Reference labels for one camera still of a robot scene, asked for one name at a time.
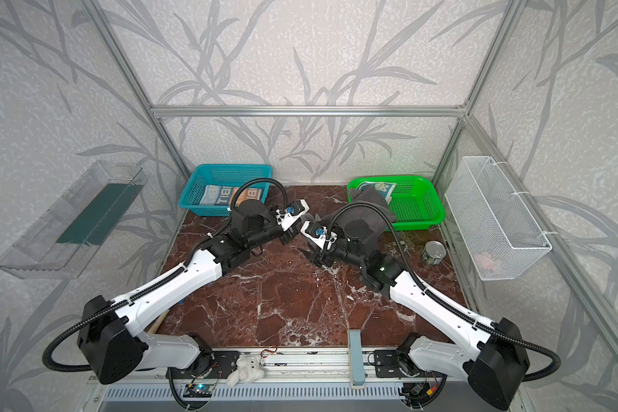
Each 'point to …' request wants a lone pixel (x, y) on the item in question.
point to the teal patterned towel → (384, 188)
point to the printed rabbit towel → (225, 195)
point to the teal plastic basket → (232, 175)
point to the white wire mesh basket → (499, 236)
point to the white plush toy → (249, 369)
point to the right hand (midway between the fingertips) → (311, 224)
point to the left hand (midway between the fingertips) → (308, 206)
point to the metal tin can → (433, 252)
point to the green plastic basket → (415, 201)
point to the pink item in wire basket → (485, 260)
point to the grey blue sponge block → (355, 354)
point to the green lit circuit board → (198, 390)
